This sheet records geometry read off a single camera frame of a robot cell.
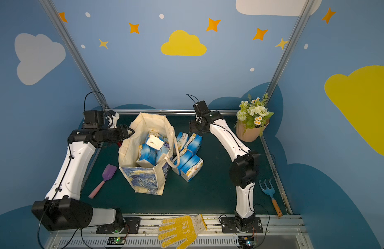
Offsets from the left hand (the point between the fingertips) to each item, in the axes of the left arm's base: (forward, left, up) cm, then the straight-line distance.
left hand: (132, 130), depth 77 cm
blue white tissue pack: (0, -10, -12) cm, 16 cm away
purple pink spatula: (-12, +20, -27) cm, 36 cm away
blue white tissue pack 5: (-3, -26, -20) cm, 33 cm away
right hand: (+10, -33, -7) cm, 35 cm away
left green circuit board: (-44, +4, -28) cm, 52 cm away
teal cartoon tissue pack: (-2, -8, -19) cm, 21 cm away
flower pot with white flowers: (+12, -63, -1) cm, 64 cm away
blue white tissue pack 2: (-7, -6, -13) cm, 16 cm away
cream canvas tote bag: (-21, -8, -9) cm, 24 cm away
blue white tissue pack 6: (-10, -30, -20) cm, 37 cm away
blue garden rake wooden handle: (-19, -75, -28) cm, 82 cm away
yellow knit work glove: (-38, -29, -27) cm, 55 cm away
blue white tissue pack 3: (+9, -23, -19) cm, 32 cm away
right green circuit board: (-43, -57, -27) cm, 76 cm away
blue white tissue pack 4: (+7, -31, -20) cm, 38 cm away
